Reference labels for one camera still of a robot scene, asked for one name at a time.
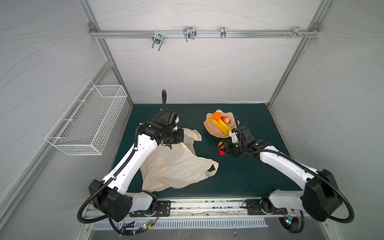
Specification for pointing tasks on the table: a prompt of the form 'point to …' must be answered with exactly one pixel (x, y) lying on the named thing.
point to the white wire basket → (83, 128)
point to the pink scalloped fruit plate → (213, 129)
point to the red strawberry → (221, 152)
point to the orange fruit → (217, 115)
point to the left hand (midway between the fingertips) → (185, 135)
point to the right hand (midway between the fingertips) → (222, 145)
